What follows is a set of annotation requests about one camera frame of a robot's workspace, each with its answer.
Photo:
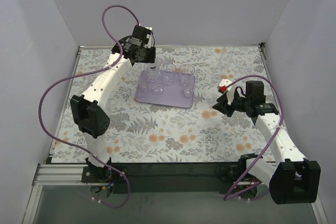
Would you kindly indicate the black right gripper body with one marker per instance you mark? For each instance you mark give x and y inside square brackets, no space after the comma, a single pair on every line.
[228,105]

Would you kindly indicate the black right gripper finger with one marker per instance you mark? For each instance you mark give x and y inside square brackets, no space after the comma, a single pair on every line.
[225,109]
[222,99]

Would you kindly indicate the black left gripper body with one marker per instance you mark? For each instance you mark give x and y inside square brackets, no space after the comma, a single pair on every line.
[149,55]

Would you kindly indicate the faceted clear tumbler glass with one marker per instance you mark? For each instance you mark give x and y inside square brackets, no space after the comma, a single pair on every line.
[146,71]

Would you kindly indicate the small clear glass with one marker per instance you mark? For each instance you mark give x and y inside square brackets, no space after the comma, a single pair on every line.
[144,84]

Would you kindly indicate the tall clear glass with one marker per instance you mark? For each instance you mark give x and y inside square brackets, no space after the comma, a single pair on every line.
[226,57]

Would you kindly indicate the clear wine glass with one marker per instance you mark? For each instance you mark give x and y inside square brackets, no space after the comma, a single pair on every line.
[157,88]

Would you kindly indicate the clear stemmed glass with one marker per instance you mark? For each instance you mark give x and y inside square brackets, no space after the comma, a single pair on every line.
[154,71]

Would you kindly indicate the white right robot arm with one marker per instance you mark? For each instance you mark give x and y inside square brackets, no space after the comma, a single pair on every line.
[294,179]

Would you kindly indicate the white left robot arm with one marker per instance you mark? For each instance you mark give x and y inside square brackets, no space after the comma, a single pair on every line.
[88,109]

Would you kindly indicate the lilac rectangular plastic tray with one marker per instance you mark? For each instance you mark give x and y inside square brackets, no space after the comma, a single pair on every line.
[172,95]

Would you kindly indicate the floral patterned table mat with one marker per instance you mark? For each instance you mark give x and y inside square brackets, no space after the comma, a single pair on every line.
[140,132]

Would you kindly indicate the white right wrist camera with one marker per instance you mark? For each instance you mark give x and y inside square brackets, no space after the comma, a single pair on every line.
[227,88]

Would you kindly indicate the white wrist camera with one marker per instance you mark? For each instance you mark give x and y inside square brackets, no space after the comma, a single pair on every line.
[151,39]
[227,88]

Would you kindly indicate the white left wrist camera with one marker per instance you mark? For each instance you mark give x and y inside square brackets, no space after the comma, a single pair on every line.
[151,39]

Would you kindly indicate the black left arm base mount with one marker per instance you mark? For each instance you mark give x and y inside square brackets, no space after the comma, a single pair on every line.
[100,175]

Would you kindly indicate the aluminium table frame rail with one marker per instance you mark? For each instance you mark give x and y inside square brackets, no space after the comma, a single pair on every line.
[50,175]

